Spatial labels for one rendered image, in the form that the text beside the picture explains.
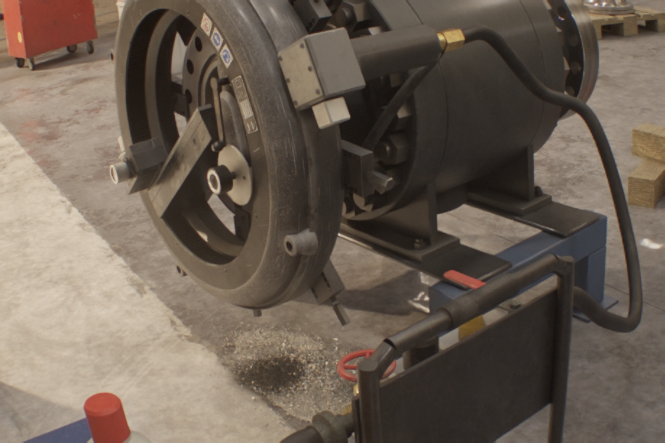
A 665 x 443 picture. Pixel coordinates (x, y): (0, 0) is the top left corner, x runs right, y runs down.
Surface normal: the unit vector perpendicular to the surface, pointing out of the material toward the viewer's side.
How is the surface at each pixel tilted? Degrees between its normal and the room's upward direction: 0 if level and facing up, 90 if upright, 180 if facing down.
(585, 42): 79
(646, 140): 90
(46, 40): 90
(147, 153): 52
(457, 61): 74
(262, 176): 90
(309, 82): 90
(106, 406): 0
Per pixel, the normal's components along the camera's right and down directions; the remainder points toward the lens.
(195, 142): -0.80, 0.29
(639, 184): -0.62, 0.34
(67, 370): -0.10, -0.93
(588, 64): 0.60, 0.30
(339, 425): 0.35, -0.49
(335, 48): 0.52, -0.14
